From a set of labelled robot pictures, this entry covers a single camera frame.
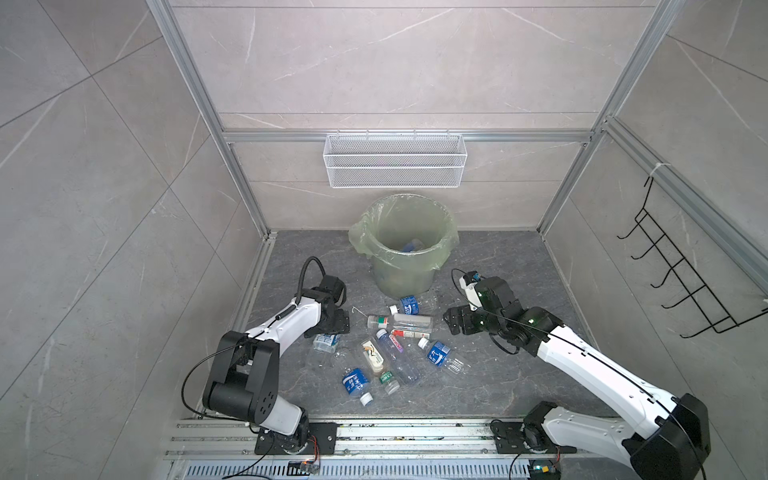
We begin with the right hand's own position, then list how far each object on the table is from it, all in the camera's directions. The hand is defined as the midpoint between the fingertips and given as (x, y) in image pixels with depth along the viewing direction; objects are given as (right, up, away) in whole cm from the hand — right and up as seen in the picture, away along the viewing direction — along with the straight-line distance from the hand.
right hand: (457, 310), depth 80 cm
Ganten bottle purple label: (-16, -14, +2) cm, 21 cm away
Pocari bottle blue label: (-4, -13, +2) cm, 14 cm away
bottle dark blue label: (-10, +18, +21) cm, 30 cm away
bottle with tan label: (-23, -14, +2) cm, 27 cm away
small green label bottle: (-19, -19, 0) cm, 27 cm away
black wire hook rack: (+49, +2, -20) cm, 53 cm away
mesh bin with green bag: (-13, +21, +18) cm, 31 cm away
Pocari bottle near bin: (-12, -1, +13) cm, 18 cm away
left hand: (-37, -5, +10) cm, 39 cm away
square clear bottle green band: (-15, -6, +15) cm, 22 cm away
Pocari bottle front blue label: (-28, -19, -2) cm, 33 cm away
